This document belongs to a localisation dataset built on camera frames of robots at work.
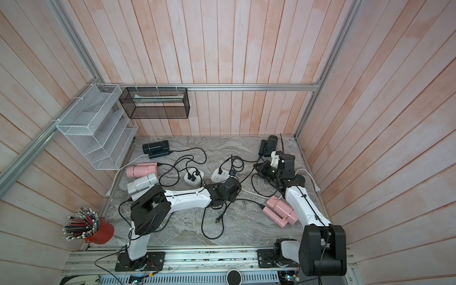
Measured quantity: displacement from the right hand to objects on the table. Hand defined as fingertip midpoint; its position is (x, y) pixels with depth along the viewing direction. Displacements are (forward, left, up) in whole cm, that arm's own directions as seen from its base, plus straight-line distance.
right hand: (253, 163), depth 85 cm
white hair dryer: (-8, +61, -12) cm, 63 cm away
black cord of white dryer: (-27, +60, -18) cm, 68 cm away
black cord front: (-20, +15, -17) cm, 30 cm away
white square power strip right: (0, +18, -14) cm, 23 cm away
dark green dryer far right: (+25, -13, -14) cm, 31 cm away
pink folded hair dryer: (+3, +61, -11) cm, 62 cm away
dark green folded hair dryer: (+19, +58, -12) cm, 62 cm away
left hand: (-8, +11, -14) cm, 20 cm away
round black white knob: (-45, +9, -13) cm, 47 cm away
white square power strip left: (-1, +33, -13) cm, 35 cm away
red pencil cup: (-29, +72, -5) cm, 77 cm away
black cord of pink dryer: (+6, +43, -15) cm, 46 cm away
